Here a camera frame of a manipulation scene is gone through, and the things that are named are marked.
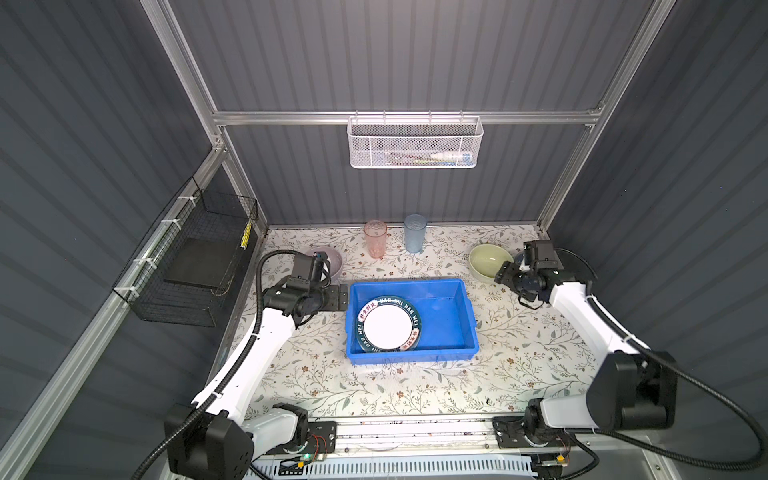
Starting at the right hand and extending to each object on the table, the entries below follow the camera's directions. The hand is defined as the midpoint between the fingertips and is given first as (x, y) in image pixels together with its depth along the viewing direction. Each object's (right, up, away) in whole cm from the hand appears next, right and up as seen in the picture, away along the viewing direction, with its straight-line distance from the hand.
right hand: (510, 279), depth 87 cm
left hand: (-51, -3, -7) cm, 52 cm away
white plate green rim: (-36, -14, +2) cm, 39 cm away
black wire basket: (-88, +19, -9) cm, 90 cm away
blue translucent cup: (-27, +16, +21) cm, 37 cm away
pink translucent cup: (-41, +16, +21) cm, 49 cm away
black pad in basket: (-84, +6, -11) cm, 85 cm away
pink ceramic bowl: (-56, +7, +19) cm, 59 cm away
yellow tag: (-76, +11, -5) cm, 77 cm away
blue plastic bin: (-17, -15, +7) cm, 24 cm away
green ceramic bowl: (-1, +5, +20) cm, 20 cm away
